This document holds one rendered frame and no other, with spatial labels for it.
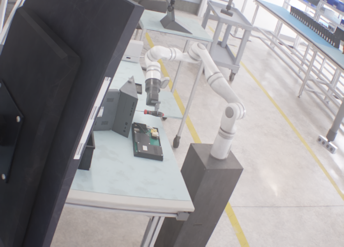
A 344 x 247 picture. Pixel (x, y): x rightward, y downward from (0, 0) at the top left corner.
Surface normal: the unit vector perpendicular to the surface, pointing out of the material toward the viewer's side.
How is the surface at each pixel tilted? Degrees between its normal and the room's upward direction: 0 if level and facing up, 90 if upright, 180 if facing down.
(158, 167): 0
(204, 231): 90
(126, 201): 0
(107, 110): 90
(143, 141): 0
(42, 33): 34
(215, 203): 90
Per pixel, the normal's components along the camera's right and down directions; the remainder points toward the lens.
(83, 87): -0.70, -0.07
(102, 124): 0.47, 0.52
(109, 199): 0.27, -0.85
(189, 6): 0.20, 0.51
